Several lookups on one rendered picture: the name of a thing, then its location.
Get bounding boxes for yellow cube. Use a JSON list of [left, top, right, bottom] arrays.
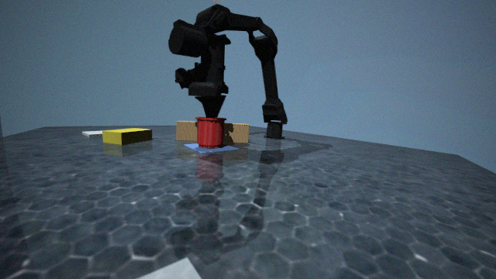
[[102, 128, 152, 145]]

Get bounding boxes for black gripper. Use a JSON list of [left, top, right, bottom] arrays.
[[188, 58, 229, 118]]

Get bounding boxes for tan rectangular block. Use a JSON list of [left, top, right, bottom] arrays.
[[176, 121, 250, 143]]

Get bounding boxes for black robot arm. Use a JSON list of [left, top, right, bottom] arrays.
[[168, 4, 288, 139]]

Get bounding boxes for white flat square tile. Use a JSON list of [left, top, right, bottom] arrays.
[[82, 131, 102, 137]]

